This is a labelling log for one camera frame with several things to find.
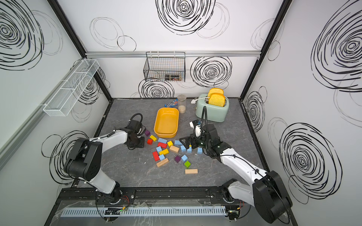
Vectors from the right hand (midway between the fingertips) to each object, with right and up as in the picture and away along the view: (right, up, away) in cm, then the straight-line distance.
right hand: (185, 138), depth 80 cm
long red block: (-19, -13, +9) cm, 24 cm away
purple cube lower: (-5, -14, +6) cm, 16 cm away
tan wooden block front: (+3, -20, +2) cm, 20 cm away
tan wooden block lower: (-14, -15, +5) cm, 21 cm away
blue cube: (-2, -8, +9) cm, 12 cm away
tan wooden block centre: (-7, -9, +9) cm, 15 cm away
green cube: (+1, -16, +3) cm, 16 cm away
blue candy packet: (-11, +21, +36) cm, 43 cm away
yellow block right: (+2, -2, -8) cm, 8 cm away
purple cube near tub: (-26, +1, +15) cm, 30 cm away
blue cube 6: (-1, -13, +5) cm, 14 cm away
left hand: (-31, -7, +14) cm, 34 cm away
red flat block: (-14, -7, +12) cm, 20 cm away
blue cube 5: (-15, -13, +6) cm, 20 cm away
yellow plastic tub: (-14, +8, +26) cm, 31 cm away
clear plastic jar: (-3, +25, +22) cm, 33 cm away
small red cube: (-23, -5, +12) cm, 26 cm away
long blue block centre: (-5, -6, +14) cm, 16 cm away
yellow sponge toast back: (+20, +30, +14) cm, 39 cm away
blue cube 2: (+3, -10, +9) cm, 14 cm away
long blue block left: (-15, -4, +14) cm, 21 cm away
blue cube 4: (-17, -8, +9) cm, 21 cm away
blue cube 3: (+9, -10, +8) cm, 16 cm away
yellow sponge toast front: (+21, +24, +14) cm, 35 cm away
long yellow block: (-14, -11, +9) cm, 20 cm away
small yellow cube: (-10, -6, +11) cm, 16 cm away
